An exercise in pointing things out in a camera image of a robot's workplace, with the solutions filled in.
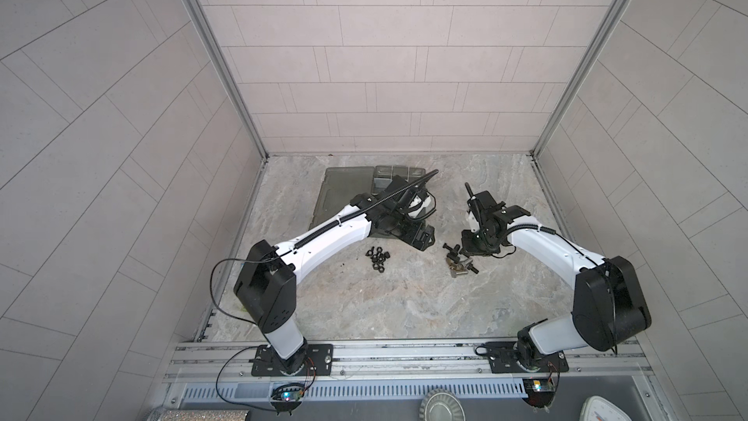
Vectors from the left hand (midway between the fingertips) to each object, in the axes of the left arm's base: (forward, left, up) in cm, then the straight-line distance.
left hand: (428, 233), depth 78 cm
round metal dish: (-36, -1, -13) cm, 39 cm away
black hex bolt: (+1, -9, -14) cm, 17 cm away
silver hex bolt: (-4, -10, -14) cm, 18 cm away
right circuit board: (-34, -25, -15) cm, 45 cm away
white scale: (-37, -35, -11) cm, 52 cm away
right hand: (0, -12, -11) cm, 16 cm away
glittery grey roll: (-38, +51, -9) cm, 64 cm away
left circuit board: (-35, +32, -10) cm, 49 cm away
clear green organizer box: (+28, +30, -16) cm, 44 cm away
